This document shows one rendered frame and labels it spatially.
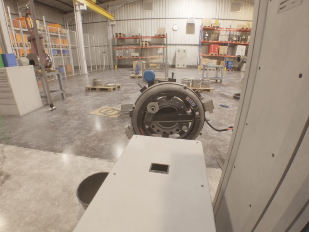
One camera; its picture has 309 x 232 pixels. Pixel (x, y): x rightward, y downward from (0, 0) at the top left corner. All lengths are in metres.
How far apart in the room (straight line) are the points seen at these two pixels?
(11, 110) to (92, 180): 3.77
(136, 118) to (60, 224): 1.12
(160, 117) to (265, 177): 1.15
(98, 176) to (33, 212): 0.72
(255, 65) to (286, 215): 0.35
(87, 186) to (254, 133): 1.18
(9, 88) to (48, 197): 3.19
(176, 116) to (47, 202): 1.47
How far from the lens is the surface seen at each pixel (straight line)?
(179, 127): 1.43
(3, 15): 9.24
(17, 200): 1.97
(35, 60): 5.09
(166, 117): 1.43
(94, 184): 1.35
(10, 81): 4.44
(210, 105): 1.53
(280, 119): 0.37
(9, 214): 1.89
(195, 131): 1.56
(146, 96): 1.39
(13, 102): 4.57
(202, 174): 0.55
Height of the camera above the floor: 1.21
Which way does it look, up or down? 22 degrees down
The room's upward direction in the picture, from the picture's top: straight up
